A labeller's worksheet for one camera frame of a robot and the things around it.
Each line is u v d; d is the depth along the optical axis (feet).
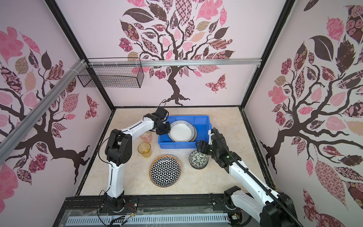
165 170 2.80
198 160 2.80
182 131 3.36
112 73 3.11
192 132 3.24
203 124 3.54
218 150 1.99
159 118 2.49
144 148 2.90
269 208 1.28
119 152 1.81
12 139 1.67
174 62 3.02
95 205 2.43
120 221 2.36
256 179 1.53
